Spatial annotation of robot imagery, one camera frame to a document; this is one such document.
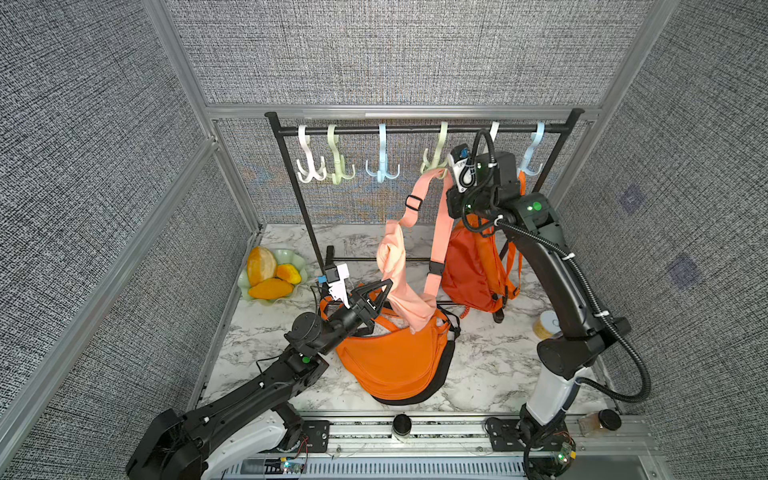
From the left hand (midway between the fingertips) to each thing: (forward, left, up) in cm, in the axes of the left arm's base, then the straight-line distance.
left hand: (398, 284), depth 62 cm
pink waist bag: (0, -4, -9) cm, 10 cm away
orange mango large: (+20, +39, -30) cm, 53 cm away
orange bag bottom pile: (-8, 0, -28) cm, 29 cm away
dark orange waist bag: (+16, -26, -20) cm, 36 cm away
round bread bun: (+26, +42, -26) cm, 56 cm away
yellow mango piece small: (+25, +33, -30) cm, 51 cm away
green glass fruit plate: (+32, +36, -29) cm, 56 cm away
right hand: (+23, -15, +8) cm, 29 cm away
